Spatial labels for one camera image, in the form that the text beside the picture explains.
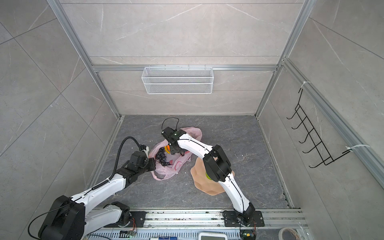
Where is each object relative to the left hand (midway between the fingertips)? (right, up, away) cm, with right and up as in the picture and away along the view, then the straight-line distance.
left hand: (155, 157), depth 88 cm
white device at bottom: (+32, -31, -22) cm, 50 cm away
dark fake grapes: (+2, -1, +4) cm, 5 cm away
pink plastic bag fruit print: (+5, -8, -4) cm, 10 cm away
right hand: (+13, +4, +8) cm, 16 cm away
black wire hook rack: (+78, +6, -27) cm, 83 cm away
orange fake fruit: (+8, +6, 0) cm, 10 cm away
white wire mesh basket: (+12, +51, +13) cm, 53 cm away
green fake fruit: (+29, -2, -28) cm, 40 cm away
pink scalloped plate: (+28, -14, -3) cm, 32 cm away
